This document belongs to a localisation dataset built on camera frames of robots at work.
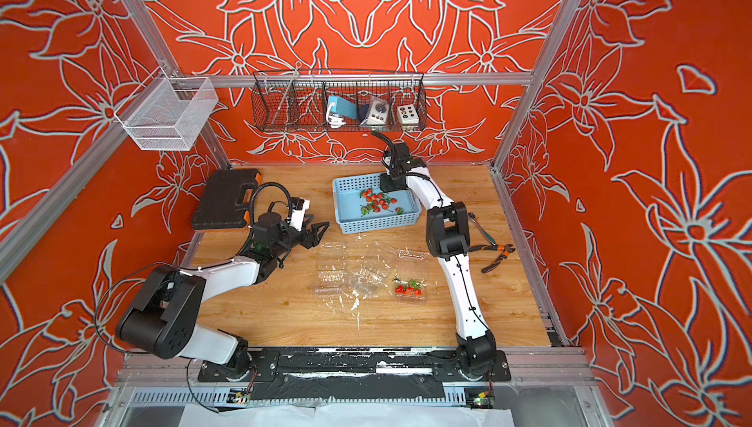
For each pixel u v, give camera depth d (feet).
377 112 2.99
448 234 2.16
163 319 1.44
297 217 2.50
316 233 2.64
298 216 2.51
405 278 2.93
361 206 3.42
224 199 3.38
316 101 3.29
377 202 3.50
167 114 2.96
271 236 2.30
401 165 2.71
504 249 3.04
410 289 2.75
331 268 2.97
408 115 3.10
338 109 2.75
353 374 2.39
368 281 2.89
